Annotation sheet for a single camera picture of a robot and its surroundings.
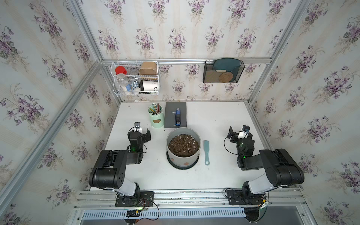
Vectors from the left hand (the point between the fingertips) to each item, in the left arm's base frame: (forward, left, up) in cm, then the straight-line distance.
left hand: (142, 130), depth 93 cm
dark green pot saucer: (-24, -27, -4) cm, 37 cm away
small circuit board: (-45, -1, -10) cm, 46 cm away
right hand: (-2, -64, +5) cm, 64 cm away
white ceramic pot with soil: (-13, -27, +2) cm, 30 cm away
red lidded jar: (+31, +15, +27) cm, 43 cm away
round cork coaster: (+31, -58, +21) cm, 69 cm away
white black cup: (+22, -4, +20) cm, 30 cm away
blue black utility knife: (+8, -24, -1) cm, 25 cm away
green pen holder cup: (+8, -9, +4) cm, 13 cm away
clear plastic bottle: (+23, +13, +22) cm, 34 cm away
